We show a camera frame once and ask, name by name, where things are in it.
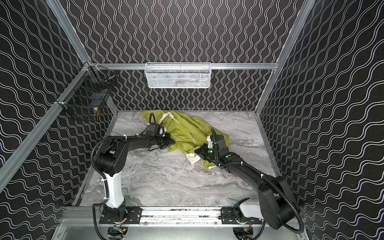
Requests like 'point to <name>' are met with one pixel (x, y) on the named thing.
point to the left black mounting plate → (133, 216)
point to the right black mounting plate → (229, 216)
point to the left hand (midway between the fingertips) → (181, 142)
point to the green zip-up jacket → (189, 133)
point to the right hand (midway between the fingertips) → (194, 151)
